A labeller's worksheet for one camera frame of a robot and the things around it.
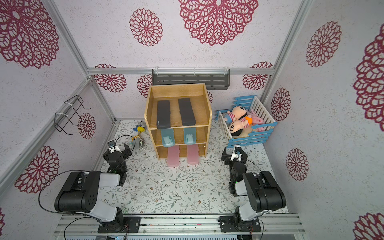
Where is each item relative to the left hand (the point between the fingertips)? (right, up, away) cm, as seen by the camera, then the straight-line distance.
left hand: (117, 147), depth 91 cm
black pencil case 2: (+43, +20, -13) cm, 49 cm away
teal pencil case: (+32, +5, -6) cm, 33 cm away
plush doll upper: (+78, +23, +14) cm, 83 cm away
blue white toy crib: (+84, +7, +7) cm, 84 cm away
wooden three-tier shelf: (+39, +18, -11) cm, 44 cm away
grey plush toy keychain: (+10, +2, +8) cm, 13 cm away
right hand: (+72, -2, -1) cm, 72 cm away
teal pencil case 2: (+44, +7, -3) cm, 45 cm away
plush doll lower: (+75, +12, +7) cm, 76 cm away
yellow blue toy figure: (+7, +12, +19) cm, 24 cm away
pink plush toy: (+90, +18, +12) cm, 93 cm away
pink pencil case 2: (+46, -6, +6) cm, 47 cm away
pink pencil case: (+34, -6, +4) cm, 34 cm away
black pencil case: (+31, +18, -12) cm, 38 cm away
